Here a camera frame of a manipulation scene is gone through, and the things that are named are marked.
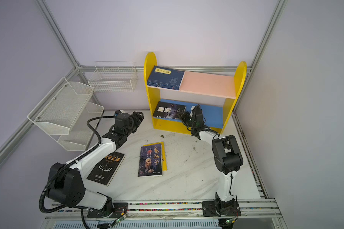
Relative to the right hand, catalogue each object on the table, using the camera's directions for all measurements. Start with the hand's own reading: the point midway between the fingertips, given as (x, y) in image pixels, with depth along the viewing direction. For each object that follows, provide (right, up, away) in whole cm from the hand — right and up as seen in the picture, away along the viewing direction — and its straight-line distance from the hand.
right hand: (176, 113), depth 93 cm
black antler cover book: (-44, -36, -7) cm, 58 cm away
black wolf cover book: (-9, +3, +6) cm, 11 cm away
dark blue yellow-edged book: (-17, -30, -5) cm, 35 cm away
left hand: (-21, -2, -9) cm, 23 cm away
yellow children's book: (-8, -31, -3) cm, 32 cm away
